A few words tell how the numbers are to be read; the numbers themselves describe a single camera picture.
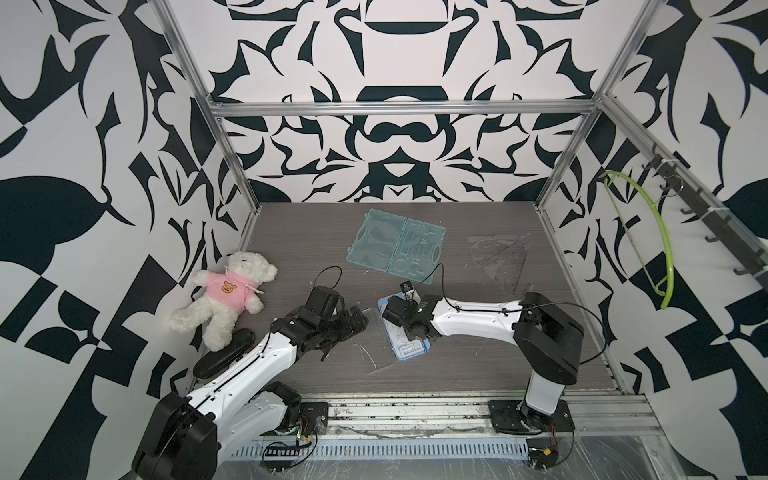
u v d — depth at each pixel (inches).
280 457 28.5
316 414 29.3
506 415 29.3
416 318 24.9
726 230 21.6
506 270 40.5
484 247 42.6
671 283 26.0
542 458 28.1
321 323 25.1
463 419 29.8
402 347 33.0
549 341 18.3
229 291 34.3
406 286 31.6
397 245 42.5
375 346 33.7
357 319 29.5
